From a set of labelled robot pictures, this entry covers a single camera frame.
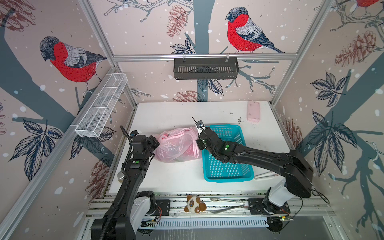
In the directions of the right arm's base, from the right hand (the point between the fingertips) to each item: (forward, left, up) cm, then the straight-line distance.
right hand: (197, 135), depth 82 cm
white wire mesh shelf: (-5, +50, +15) cm, 53 cm away
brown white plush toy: (-31, +1, -15) cm, 35 cm away
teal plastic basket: (-13, -10, -18) cm, 24 cm away
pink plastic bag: (-5, +11, -3) cm, 12 cm away
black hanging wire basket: (+48, -4, +11) cm, 50 cm away
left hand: (-2, +24, 0) cm, 24 cm away
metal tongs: (-33, -13, -18) cm, 40 cm away
